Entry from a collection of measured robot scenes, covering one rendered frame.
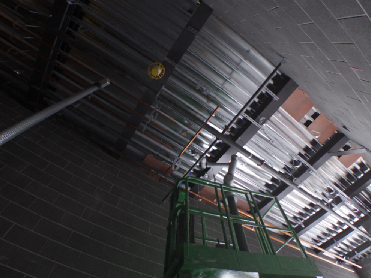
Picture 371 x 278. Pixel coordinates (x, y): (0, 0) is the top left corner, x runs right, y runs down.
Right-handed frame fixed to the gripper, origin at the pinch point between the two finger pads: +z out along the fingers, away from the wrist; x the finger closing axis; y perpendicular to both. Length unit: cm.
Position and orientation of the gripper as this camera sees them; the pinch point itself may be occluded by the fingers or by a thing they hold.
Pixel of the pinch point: (189, 151)
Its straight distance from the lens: 334.0
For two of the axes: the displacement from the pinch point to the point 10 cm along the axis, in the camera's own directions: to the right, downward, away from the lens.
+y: 5.7, -7.3, -3.8
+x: 2.2, 5.8, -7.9
